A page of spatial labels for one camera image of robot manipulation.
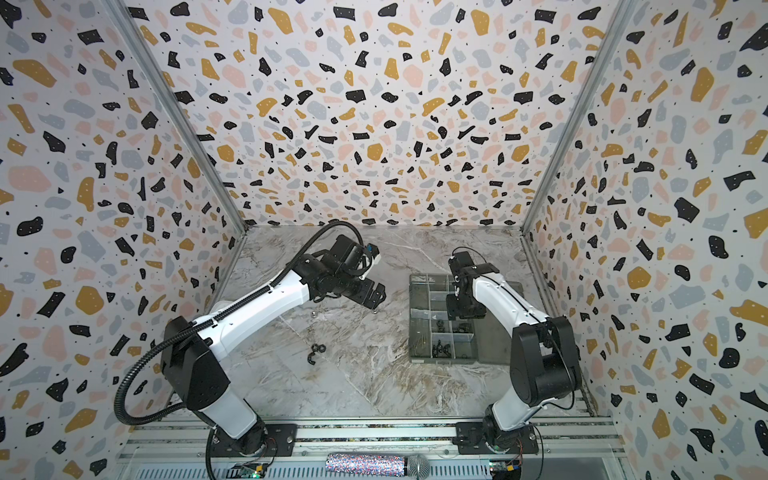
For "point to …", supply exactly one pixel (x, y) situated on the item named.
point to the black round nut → (321, 348)
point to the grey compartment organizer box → (436, 337)
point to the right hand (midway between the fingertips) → (457, 308)
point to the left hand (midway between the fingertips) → (372, 285)
